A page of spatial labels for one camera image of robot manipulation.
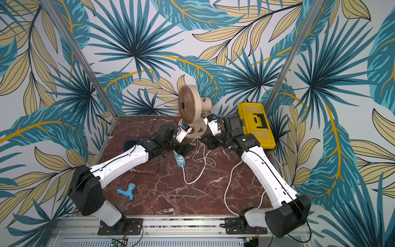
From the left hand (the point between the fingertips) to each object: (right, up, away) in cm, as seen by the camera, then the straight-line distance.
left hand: (187, 144), depth 81 cm
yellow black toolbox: (+40, +13, +14) cm, 45 cm away
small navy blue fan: (-37, -1, +14) cm, 39 cm away
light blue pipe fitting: (-31, -26, +1) cm, 40 cm away
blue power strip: (-5, -11, +12) cm, 17 cm away
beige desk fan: (+2, +20, +6) cm, 21 cm away
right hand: (+8, +3, -8) cm, 12 cm away
